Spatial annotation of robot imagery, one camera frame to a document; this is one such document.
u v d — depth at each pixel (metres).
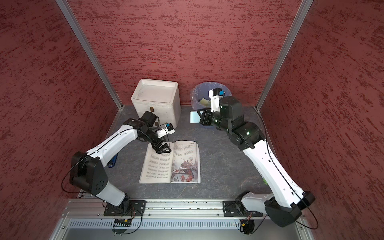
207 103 1.00
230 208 0.74
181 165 0.85
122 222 0.72
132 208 0.73
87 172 0.43
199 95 0.95
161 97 0.97
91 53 0.88
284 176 0.39
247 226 0.71
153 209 0.76
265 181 0.41
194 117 0.65
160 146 0.73
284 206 0.38
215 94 0.53
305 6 0.71
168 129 0.73
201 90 0.98
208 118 0.54
